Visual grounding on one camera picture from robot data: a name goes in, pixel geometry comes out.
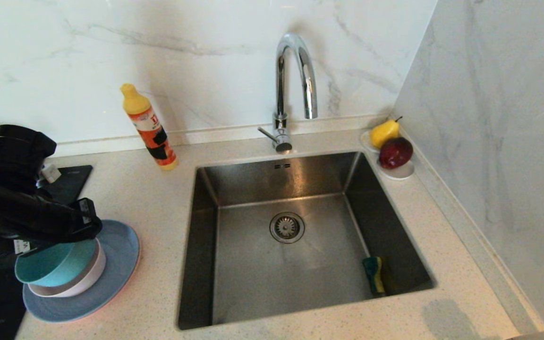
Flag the pink plate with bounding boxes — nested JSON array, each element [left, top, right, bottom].
[[88, 236, 141, 319]]

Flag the grey-blue plate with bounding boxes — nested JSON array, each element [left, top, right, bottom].
[[23, 220, 140, 323]]

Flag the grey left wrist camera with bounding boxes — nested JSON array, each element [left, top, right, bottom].
[[40, 163, 62, 185]]

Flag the stainless steel sink basin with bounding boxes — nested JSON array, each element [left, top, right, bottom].
[[178, 151, 437, 330]]

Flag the small white dish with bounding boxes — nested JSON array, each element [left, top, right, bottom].
[[360, 131, 415, 181]]

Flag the orange detergent bottle yellow cap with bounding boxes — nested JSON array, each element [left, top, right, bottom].
[[121, 84, 179, 171]]

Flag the yellow green sponge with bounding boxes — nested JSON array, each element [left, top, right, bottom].
[[363, 256, 387, 297]]

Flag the black induction cooktop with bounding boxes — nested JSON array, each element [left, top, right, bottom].
[[0, 165, 94, 340]]

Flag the yellow pear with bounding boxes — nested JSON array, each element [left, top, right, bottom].
[[370, 117, 402, 149]]

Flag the chrome gooseneck faucet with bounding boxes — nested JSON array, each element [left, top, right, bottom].
[[258, 33, 319, 155]]

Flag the pale pink bowl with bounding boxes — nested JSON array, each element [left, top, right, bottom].
[[27, 241, 107, 298]]

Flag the round metal drain strainer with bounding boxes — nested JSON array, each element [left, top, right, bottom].
[[270, 212, 306, 244]]

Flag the dark red apple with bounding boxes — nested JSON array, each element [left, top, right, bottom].
[[378, 137, 413, 170]]

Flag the teal bowl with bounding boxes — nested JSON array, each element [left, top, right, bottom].
[[15, 238, 98, 288]]

